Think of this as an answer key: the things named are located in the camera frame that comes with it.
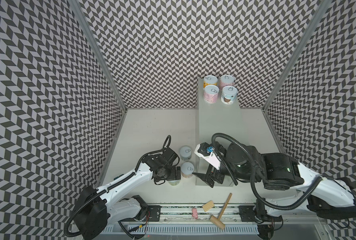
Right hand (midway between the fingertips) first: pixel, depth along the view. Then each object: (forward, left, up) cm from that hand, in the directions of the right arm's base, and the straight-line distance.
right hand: (201, 165), depth 54 cm
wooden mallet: (-14, -8, -34) cm, 37 cm away
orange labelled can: (+10, +6, -29) cm, 32 cm away
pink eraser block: (-10, +2, -34) cm, 36 cm away
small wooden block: (-7, -5, -36) cm, 37 cm away
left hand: (+5, +14, -28) cm, 32 cm away
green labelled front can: (+4, +13, -31) cm, 34 cm away
